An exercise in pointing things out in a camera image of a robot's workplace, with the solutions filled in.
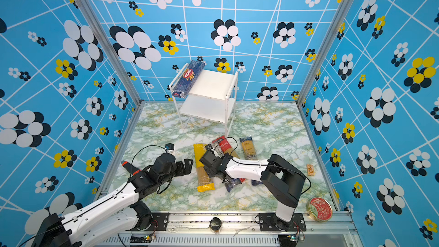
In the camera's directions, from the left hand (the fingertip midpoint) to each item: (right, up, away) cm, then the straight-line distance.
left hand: (188, 161), depth 82 cm
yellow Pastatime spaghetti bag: (+8, -10, +1) cm, 13 cm away
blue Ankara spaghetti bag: (+31, +4, +12) cm, 34 cm away
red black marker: (-31, -6, +7) cm, 33 cm away
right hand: (+14, -3, +8) cm, 17 cm away
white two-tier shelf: (+12, +31, -5) cm, 33 cm away
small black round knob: (+14, -19, -17) cm, 29 cm away
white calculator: (-21, -29, -11) cm, 37 cm away
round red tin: (+59, -19, -8) cm, 63 cm away
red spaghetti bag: (+19, +5, +12) cm, 23 cm away
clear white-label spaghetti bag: (+21, -11, -1) cm, 23 cm away
